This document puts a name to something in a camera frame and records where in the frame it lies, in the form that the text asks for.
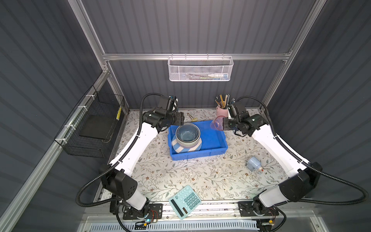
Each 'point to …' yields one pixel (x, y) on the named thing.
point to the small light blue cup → (253, 164)
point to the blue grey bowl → (188, 133)
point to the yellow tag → (118, 114)
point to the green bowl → (189, 144)
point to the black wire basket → (96, 102)
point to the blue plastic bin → (212, 141)
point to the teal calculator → (184, 203)
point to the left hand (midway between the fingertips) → (179, 117)
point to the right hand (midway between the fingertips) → (227, 123)
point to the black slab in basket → (98, 126)
